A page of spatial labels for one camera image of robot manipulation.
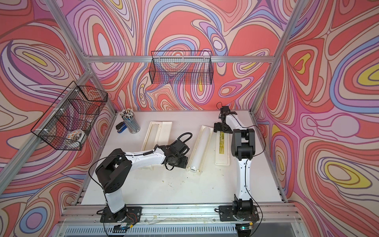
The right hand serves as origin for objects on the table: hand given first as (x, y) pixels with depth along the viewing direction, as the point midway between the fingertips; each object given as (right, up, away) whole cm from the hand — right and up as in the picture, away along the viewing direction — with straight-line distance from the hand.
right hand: (223, 134), depth 107 cm
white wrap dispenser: (-4, -11, -15) cm, 19 cm away
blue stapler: (-75, +5, -1) cm, 75 cm away
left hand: (-26, -18, -17) cm, 36 cm away
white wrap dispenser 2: (-46, +1, -9) cm, 47 cm away
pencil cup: (-64, +10, -11) cm, 66 cm away
